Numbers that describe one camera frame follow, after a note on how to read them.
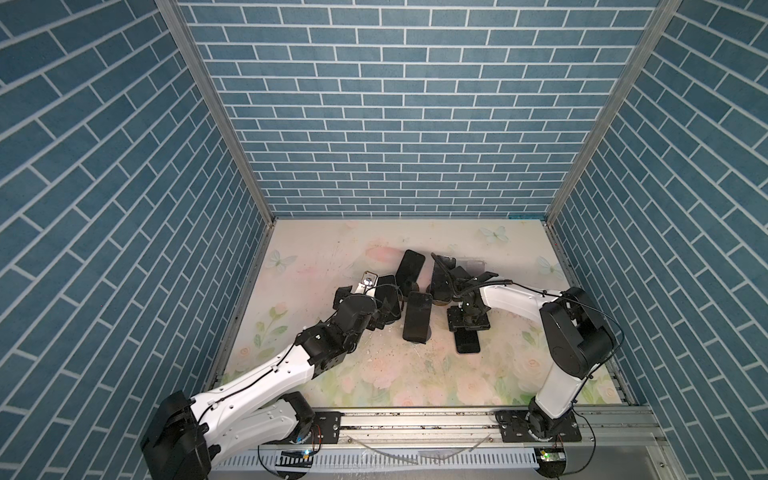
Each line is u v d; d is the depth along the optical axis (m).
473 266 0.97
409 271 0.95
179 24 0.72
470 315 0.77
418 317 0.84
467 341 0.85
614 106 0.87
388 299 0.88
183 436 0.39
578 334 0.48
